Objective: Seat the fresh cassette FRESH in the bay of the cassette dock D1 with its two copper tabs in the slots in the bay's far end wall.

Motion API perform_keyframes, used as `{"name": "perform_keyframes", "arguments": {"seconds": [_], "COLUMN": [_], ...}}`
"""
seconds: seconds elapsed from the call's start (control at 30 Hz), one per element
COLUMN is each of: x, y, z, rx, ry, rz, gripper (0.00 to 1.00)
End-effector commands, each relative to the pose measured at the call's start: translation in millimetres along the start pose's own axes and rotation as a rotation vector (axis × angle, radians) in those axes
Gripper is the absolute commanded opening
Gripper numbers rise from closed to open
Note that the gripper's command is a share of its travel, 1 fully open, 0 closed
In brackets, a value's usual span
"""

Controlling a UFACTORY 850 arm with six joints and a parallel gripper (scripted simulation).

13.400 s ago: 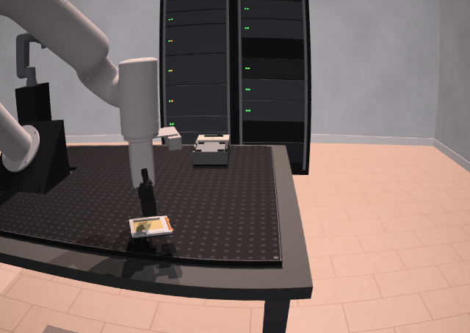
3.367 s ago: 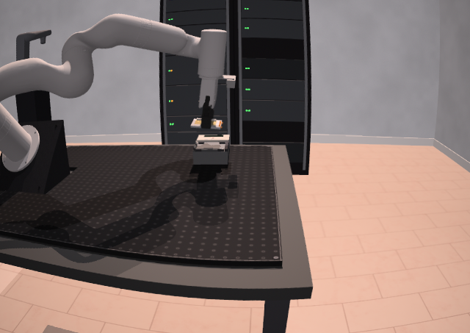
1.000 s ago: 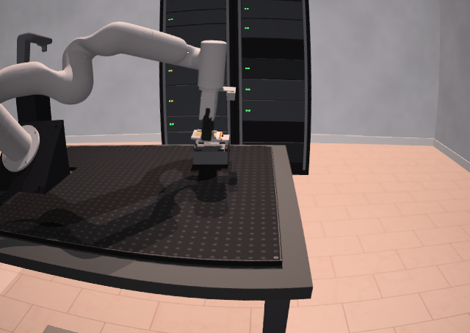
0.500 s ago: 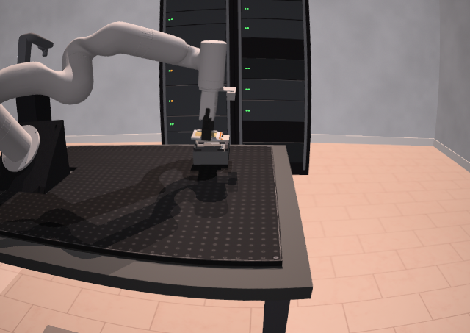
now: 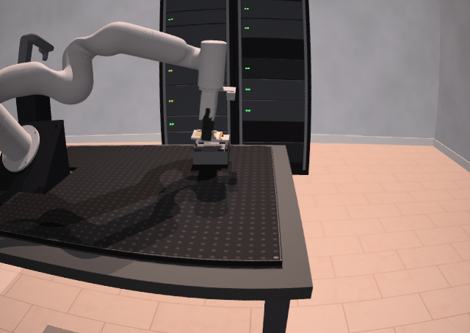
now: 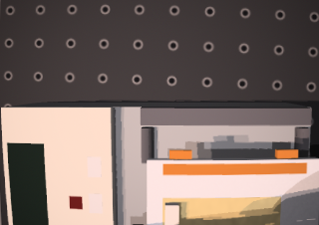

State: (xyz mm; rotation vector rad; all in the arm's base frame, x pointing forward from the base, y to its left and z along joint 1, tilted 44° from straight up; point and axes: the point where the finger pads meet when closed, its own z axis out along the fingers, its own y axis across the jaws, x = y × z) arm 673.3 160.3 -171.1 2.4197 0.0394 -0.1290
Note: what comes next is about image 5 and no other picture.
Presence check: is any white cassette with orange tabs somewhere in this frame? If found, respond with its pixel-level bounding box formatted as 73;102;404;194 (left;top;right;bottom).
191;130;223;141

